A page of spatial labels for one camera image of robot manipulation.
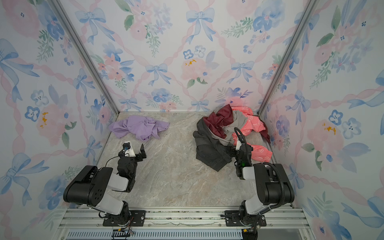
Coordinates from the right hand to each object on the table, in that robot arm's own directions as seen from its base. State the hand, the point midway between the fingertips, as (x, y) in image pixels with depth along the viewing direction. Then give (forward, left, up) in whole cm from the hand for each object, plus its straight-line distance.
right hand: (237, 142), depth 94 cm
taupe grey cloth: (+12, -2, +8) cm, 14 cm away
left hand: (-5, +62, +4) cm, 62 cm away
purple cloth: (+13, +63, -3) cm, 64 cm away
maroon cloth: (+11, +13, +6) cm, 18 cm away
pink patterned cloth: (+17, -15, -2) cm, 23 cm away
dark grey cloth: (-6, +16, -3) cm, 18 cm away
